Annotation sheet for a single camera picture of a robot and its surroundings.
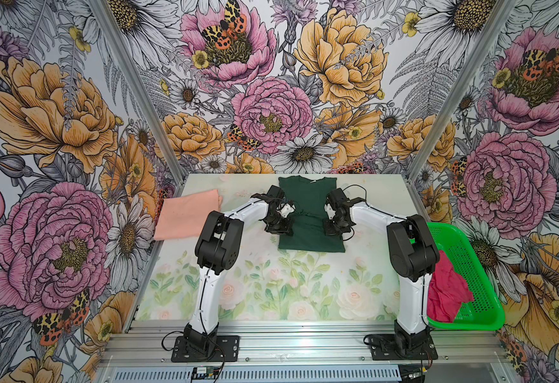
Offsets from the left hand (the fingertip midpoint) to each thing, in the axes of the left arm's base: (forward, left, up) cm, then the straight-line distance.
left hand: (290, 237), depth 98 cm
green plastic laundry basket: (-30, -62, +2) cm, 69 cm away
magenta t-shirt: (-24, -51, +5) cm, 56 cm away
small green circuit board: (-44, +26, -3) cm, 51 cm away
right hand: (+1, -16, 0) cm, 16 cm away
